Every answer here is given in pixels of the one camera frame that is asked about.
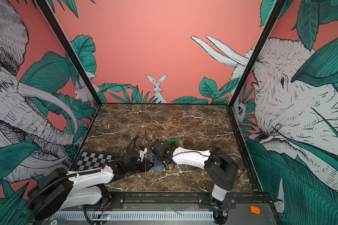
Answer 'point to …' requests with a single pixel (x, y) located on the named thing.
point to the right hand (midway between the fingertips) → (155, 160)
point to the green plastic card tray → (171, 141)
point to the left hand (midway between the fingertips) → (155, 164)
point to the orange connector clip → (254, 209)
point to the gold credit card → (180, 144)
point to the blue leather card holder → (152, 160)
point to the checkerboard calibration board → (90, 160)
